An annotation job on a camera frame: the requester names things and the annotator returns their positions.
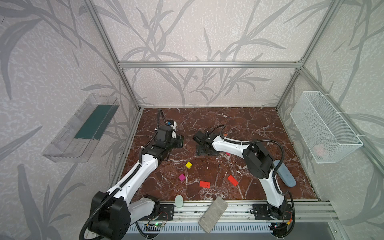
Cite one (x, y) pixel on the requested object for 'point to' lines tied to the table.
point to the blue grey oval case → (285, 174)
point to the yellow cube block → (188, 165)
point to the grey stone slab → (210, 219)
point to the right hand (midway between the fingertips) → (204, 147)
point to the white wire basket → (328, 137)
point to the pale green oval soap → (179, 201)
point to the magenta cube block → (182, 177)
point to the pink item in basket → (320, 150)
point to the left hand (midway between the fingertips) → (183, 132)
